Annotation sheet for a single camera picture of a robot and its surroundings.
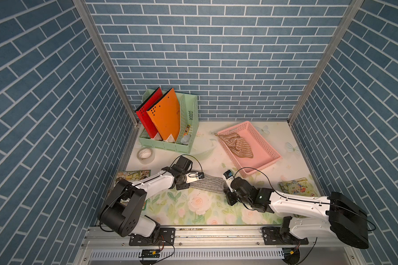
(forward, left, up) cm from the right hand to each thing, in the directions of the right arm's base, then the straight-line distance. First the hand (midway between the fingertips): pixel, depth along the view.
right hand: (224, 191), depth 82 cm
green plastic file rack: (+48, +25, +9) cm, 55 cm away
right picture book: (+8, -42, -5) cm, 43 cm away
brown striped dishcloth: (+31, -8, 0) cm, 32 cm away
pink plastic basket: (+27, -24, -4) cm, 37 cm away
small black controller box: (-28, +32, -8) cm, 43 cm away
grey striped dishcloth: (+4, +8, -1) cm, 9 cm away
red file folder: (+28, +45, +22) cm, 57 cm away
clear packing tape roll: (+20, +49, -4) cm, 54 cm away
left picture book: (+7, +52, -5) cm, 52 cm away
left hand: (+8, +21, -4) cm, 23 cm away
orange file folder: (+36, +37, +17) cm, 54 cm away
